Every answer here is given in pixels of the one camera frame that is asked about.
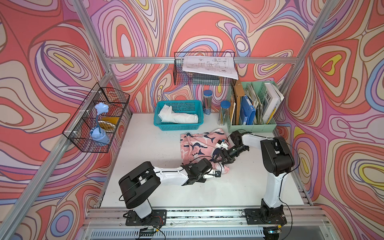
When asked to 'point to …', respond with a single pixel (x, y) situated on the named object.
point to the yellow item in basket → (108, 123)
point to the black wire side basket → (93, 126)
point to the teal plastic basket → (194, 107)
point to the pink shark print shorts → (196, 146)
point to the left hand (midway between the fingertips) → (205, 168)
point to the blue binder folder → (247, 111)
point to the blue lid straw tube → (223, 116)
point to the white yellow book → (271, 100)
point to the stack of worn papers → (249, 91)
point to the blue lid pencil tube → (207, 101)
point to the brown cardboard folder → (239, 91)
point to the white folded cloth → (167, 115)
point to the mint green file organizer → (259, 87)
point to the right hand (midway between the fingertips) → (219, 165)
